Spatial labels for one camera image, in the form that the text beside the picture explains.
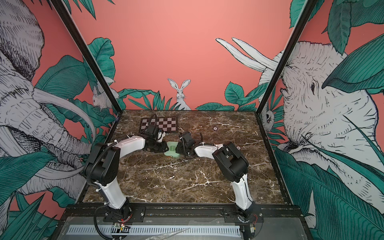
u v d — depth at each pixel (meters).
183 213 0.75
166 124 1.10
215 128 1.11
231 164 0.52
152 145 0.79
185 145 0.76
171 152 0.95
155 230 0.70
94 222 0.67
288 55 0.86
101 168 0.49
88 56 0.87
